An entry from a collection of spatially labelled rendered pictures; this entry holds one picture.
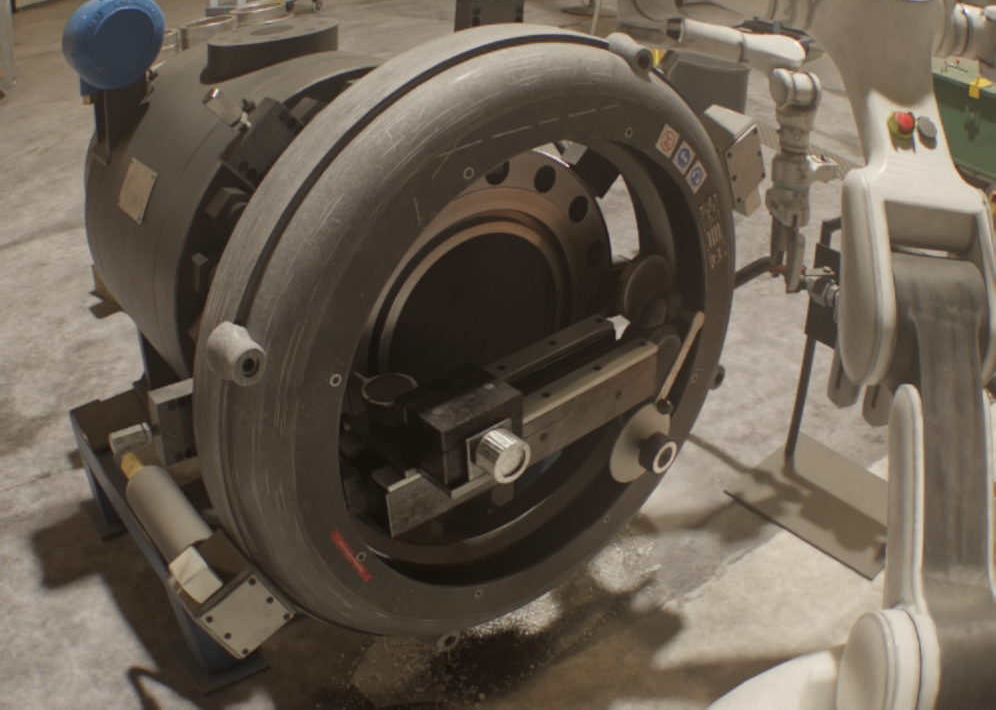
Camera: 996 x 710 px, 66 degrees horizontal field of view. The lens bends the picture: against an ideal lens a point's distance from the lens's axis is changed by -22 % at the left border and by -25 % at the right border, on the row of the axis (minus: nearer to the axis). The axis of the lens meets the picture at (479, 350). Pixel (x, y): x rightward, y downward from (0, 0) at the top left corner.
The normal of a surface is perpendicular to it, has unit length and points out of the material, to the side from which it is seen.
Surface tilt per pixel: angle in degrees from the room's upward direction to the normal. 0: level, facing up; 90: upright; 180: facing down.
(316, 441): 90
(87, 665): 0
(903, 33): 83
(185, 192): 55
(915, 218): 80
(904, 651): 19
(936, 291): 39
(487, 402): 2
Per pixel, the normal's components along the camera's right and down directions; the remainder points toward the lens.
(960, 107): -0.73, 0.34
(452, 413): -0.04, -0.85
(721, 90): 0.09, 0.57
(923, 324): -0.06, -0.30
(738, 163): 0.64, 0.39
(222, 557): -0.30, -0.68
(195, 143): -0.52, -0.43
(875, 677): -0.99, -0.12
